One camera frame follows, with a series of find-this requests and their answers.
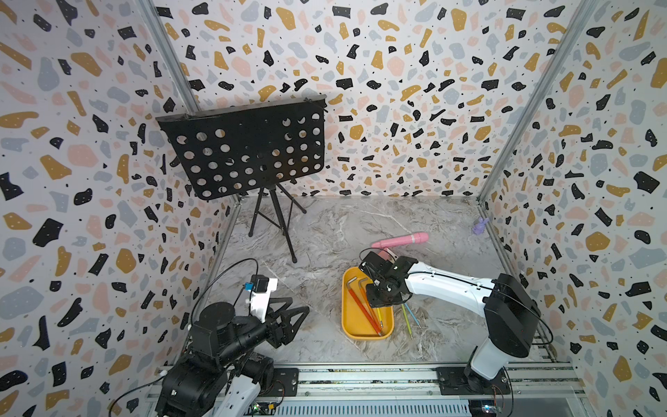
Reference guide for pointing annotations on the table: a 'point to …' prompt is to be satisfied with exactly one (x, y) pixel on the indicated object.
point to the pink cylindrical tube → (410, 239)
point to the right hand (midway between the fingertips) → (371, 303)
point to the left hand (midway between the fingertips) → (301, 306)
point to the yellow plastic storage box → (354, 324)
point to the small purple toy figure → (479, 228)
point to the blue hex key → (408, 309)
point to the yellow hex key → (379, 317)
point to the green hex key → (407, 321)
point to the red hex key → (353, 293)
